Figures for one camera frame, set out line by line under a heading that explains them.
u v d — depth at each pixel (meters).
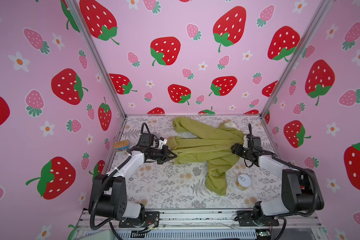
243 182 0.82
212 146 0.93
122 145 0.98
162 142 0.82
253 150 0.72
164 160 0.76
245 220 0.73
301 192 0.44
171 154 0.81
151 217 0.74
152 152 0.73
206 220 0.75
